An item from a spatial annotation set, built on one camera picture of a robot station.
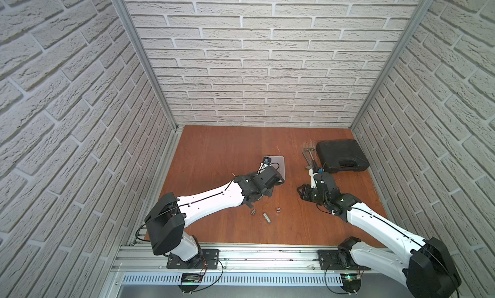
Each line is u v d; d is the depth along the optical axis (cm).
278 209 85
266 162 71
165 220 41
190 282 70
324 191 63
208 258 74
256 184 59
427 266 39
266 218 83
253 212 85
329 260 73
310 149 108
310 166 100
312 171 78
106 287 69
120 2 71
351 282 70
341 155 102
